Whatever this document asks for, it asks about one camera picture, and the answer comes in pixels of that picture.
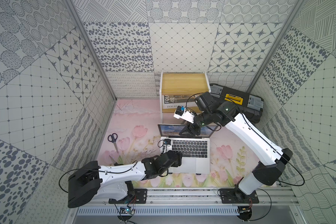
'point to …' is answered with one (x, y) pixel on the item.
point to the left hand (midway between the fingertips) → (178, 151)
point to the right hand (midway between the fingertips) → (183, 129)
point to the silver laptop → (195, 150)
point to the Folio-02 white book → (174, 101)
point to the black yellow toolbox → (251, 106)
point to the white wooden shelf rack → (180, 88)
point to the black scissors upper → (112, 138)
